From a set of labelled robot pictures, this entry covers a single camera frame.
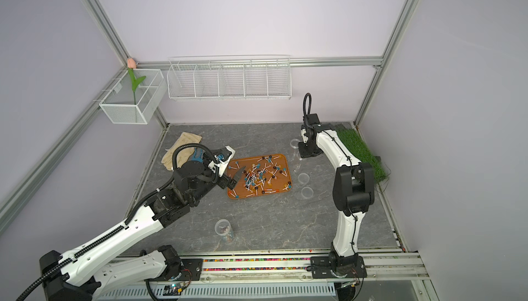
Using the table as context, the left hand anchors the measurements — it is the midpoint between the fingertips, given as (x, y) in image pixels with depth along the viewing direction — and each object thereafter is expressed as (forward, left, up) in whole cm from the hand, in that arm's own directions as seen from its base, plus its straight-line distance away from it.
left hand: (232, 158), depth 70 cm
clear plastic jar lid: (+6, -29, -28) cm, 41 cm away
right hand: (+14, -31, -18) cm, 39 cm away
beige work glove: (+26, +32, -30) cm, 50 cm away
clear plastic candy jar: (+17, -28, -30) cm, 44 cm away
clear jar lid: (+21, -26, -20) cm, 39 cm away
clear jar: (-1, -30, -29) cm, 42 cm away
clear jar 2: (-16, +7, -24) cm, 29 cm away
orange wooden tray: (+10, -10, -28) cm, 32 cm away
